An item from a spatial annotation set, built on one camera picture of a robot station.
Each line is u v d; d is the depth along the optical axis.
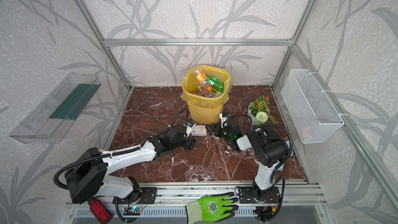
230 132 0.77
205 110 0.83
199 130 0.93
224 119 0.88
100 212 0.67
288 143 0.48
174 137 0.64
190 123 0.74
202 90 0.93
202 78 0.87
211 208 0.69
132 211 0.72
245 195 0.73
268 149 0.49
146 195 0.73
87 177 0.42
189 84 0.90
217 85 0.91
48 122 0.63
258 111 0.88
